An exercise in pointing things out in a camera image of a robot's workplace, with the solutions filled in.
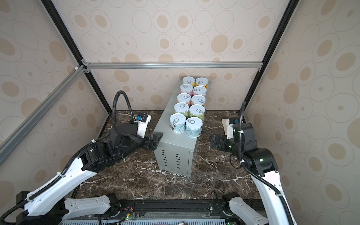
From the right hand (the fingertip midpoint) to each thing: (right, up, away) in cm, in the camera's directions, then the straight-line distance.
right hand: (219, 138), depth 66 cm
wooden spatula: (+16, +3, +44) cm, 47 cm away
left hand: (-28, +3, -5) cm, 29 cm away
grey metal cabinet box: (-21, -5, -5) cm, 22 cm away
